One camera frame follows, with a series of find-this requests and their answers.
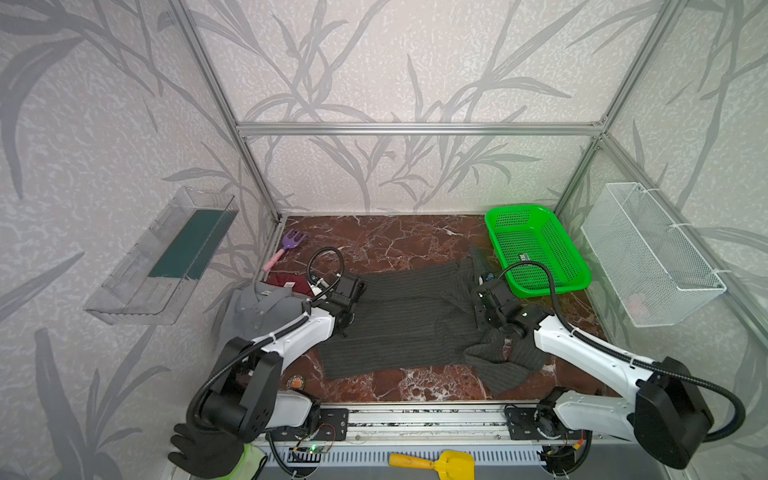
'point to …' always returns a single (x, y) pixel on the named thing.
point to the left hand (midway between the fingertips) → (338, 289)
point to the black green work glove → (215, 457)
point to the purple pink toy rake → (288, 242)
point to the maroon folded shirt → (294, 277)
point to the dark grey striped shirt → (427, 318)
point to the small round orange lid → (296, 382)
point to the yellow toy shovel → (451, 465)
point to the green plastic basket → (529, 232)
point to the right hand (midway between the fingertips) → (482, 300)
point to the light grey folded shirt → (255, 311)
